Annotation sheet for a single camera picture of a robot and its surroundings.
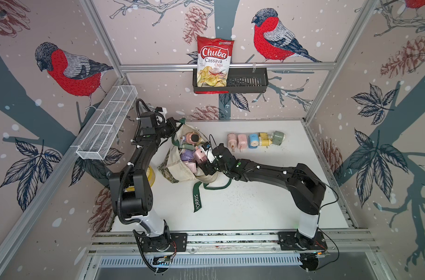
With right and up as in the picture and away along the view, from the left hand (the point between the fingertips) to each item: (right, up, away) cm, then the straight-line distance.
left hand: (185, 118), depth 85 cm
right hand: (+9, -21, +1) cm, 23 cm away
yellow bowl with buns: (-20, -31, +5) cm, 37 cm away
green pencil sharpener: (+53, -10, +18) cm, 57 cm away
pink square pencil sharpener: (+7, -19, -3) cm, 20 cm away
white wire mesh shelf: (-35, -10, -12) cm, 39 cm away
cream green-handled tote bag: (-4, -25, -4) cm, 25 cm away
